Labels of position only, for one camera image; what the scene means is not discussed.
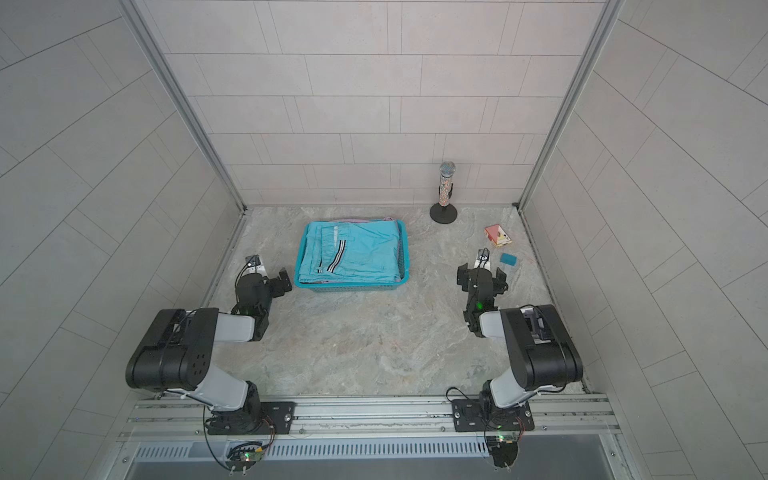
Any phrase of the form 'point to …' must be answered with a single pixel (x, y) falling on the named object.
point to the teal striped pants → (351, 251)
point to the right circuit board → (503, 449)
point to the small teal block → (508, 259)
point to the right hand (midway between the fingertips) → (482, 262)
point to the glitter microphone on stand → (444, 212)
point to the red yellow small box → (497, 235)
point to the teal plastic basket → (355, 286)
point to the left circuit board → (241, 458)
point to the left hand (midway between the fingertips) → (275, 267)
